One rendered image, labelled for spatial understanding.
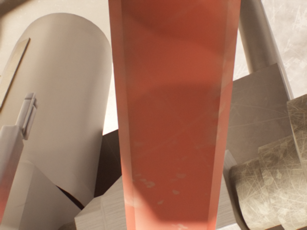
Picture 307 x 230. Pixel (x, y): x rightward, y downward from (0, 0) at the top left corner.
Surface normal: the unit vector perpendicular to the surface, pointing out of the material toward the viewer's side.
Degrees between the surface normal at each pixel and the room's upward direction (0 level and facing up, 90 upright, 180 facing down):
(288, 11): 0
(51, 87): 90
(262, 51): 90
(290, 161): 81
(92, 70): 90
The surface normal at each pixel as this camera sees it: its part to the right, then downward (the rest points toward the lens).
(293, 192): -0.37, -0.01
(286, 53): -0.03, 0.65
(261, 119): -0.49, -0.67
